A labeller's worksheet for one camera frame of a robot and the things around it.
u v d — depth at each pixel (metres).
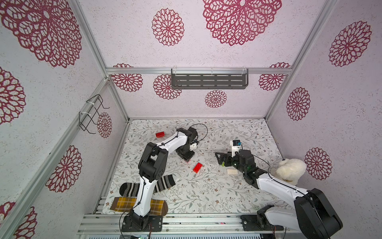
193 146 0.91
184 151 0.83
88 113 0.75
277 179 0.55
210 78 0.92
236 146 0.76
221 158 0.76
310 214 0.41
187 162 0.95
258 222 0.68
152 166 0.56
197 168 0.92
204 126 1.16
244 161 0.66
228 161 0.76
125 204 0.80
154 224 0.73
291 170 0.72
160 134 1.09
